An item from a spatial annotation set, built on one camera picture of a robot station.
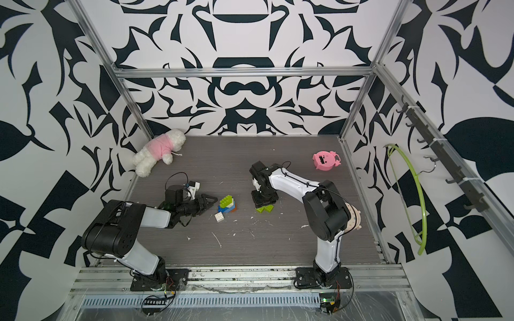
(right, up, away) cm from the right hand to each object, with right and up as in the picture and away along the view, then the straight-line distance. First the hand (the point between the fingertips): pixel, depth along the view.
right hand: (259, 201), depth 90 cm
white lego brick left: (-17, -6, -2) cm, 19 cm away
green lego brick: (-14, +1, -6) cm, 15 cm away
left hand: (-20, +1, +2) cm, 21 cm away
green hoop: (+48, -6, -29) cm, 57 cm away
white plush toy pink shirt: (-51, +24, +13) cm, 58 cm away
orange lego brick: (-11, -3, -1) cm, 11 cm away
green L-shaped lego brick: (+4, -4, +1) cm, 5 cm away
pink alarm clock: (+34, +18, +15) cm, 41 cm away
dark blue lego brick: (-15, -3, -2) cm, 15 cm away
